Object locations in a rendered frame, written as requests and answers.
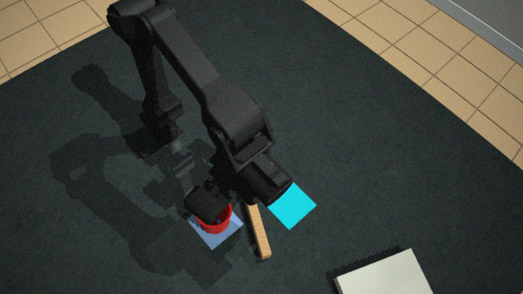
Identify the tan wooden plank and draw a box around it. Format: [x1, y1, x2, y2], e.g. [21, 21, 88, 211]
[245, 203, 272, 259]

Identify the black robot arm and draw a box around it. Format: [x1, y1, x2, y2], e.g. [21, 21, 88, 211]
[106, 0, 294, 207]

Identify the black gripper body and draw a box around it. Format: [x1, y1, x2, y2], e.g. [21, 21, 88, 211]
[184, 153, 241, 225]

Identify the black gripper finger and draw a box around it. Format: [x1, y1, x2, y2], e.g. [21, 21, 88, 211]
[201, 180, 233, 208]

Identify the red cup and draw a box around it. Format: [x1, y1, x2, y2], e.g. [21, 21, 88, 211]
[195, 204, 232, 234]

